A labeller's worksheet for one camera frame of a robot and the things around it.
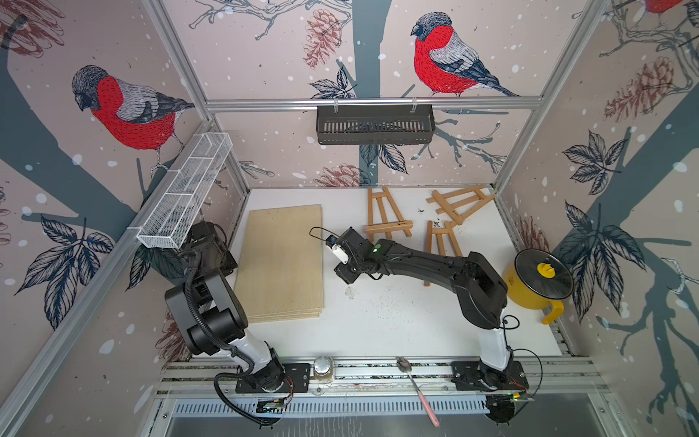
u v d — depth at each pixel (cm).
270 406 71
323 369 66
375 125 104
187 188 80
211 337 41
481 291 49
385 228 104
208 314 47
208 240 64
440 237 104
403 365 77
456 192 119
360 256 67
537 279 85
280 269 93
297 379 73
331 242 78
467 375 73
